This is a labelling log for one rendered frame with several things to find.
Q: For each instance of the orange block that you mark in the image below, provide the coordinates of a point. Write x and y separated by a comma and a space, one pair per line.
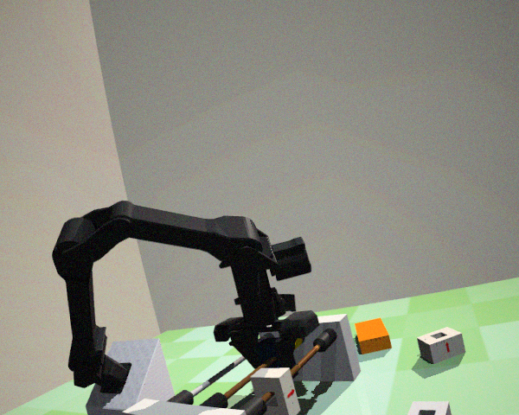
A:
372, 336

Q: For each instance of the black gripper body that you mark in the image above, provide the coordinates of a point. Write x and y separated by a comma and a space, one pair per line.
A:
258, 310

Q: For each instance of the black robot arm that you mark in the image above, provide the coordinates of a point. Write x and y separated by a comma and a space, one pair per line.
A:
233, 240

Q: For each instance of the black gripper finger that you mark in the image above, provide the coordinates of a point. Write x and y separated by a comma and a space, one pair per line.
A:
247, 348
285, 349

